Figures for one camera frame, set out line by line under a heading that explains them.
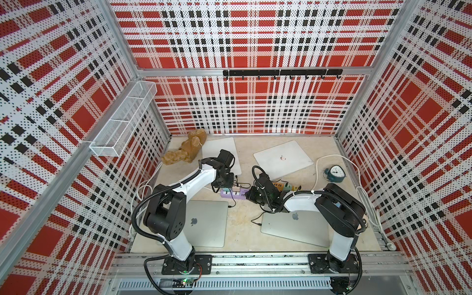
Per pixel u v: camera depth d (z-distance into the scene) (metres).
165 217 0.46
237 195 0.91
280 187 0.86
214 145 1.16
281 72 0.88
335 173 0.98
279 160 1.09
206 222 0.85
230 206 0.90
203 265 0.74
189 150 1.03
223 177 0.75
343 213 0.48
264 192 0.71
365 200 0.97
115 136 0.95
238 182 1.00
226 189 0.88
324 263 0.73
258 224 0.84
